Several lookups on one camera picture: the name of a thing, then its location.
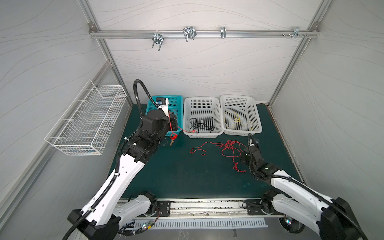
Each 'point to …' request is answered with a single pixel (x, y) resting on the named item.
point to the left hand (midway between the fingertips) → (175, 110)
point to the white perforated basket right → (240, 115)
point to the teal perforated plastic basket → (175, 106)
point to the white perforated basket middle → (202, 117)
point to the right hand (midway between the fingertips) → (248, 149)
